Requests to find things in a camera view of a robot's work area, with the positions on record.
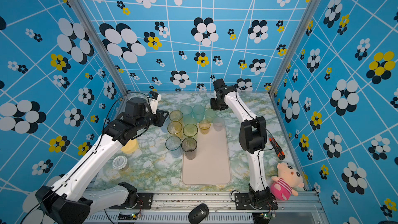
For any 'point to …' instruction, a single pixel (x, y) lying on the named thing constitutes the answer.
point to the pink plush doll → (284, 184)
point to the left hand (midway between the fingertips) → (167, 111)
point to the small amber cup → (204, 125)
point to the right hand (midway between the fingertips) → (216, 107)
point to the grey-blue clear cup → (173, 144)
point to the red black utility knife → (279, 152)
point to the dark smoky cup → (189, 146)
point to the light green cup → (210, 114)
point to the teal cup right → (198, 111)
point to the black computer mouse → (198, 214)
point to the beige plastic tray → (212, 165)
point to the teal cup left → (187, 111)
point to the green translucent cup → (190, 130)
